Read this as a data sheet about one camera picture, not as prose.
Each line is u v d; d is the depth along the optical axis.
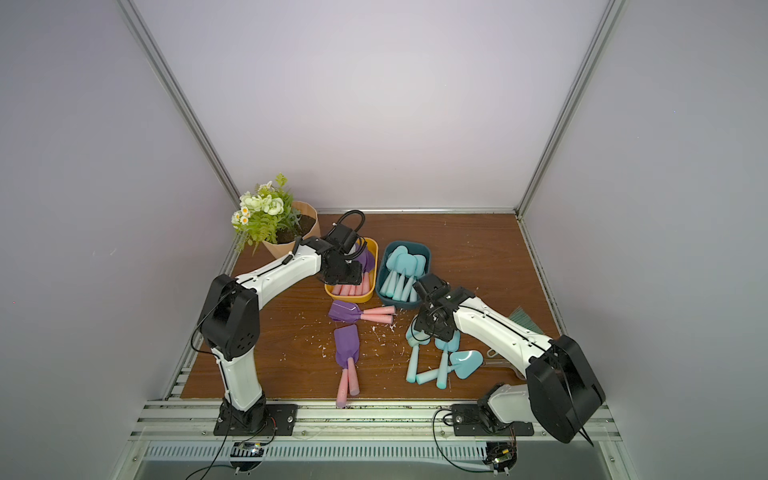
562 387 0.41
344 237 0.74
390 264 1.01
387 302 0.91
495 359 0.83
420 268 1.00
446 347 0.85
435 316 0.60
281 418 0.74
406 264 1.01
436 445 0.70
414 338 0.85
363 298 0.92
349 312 0.92
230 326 0.49
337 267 0.75
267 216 0.80
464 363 0.82
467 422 0.73
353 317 0.90
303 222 1.00
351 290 0.94
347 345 0.85
